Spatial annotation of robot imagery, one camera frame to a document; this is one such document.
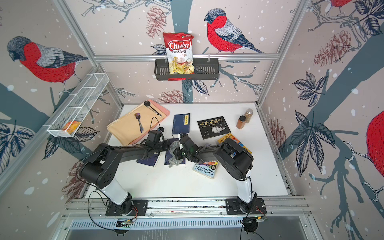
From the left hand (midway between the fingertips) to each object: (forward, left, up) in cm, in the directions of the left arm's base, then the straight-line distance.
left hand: (173, 141), depth 96 cm
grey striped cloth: (-13, -1, 0) cm, 13 cm away
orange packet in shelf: (-10, +41, +31) cm, 53 cm away
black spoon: (+37, +26, -2) cm, 45 cm away
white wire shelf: (-5, +48, +28) cm, 56 cm away
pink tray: (+32, +15, -2) cm, 36 cm away
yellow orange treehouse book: (+3, -40, 0) cm, 40 cm away
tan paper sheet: (+14, +32, -3) cm, 35 cm away
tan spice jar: (+18, -52, +6) cm, 55 cm away
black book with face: (+12, -27, -1) cm, 30 cm away
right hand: (-7, -1, -2) cm, 8 cm away
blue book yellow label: (+17, -3, -3) cm, 17 cm away
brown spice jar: (+13, -46, +4) cm, 48 cm away
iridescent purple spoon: (+23, +30, -2) cm, 38 cm away
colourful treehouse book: (-17, -21, -1) cm, 27 cm away
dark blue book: (-8, +3, -2) cm, 8 cm away
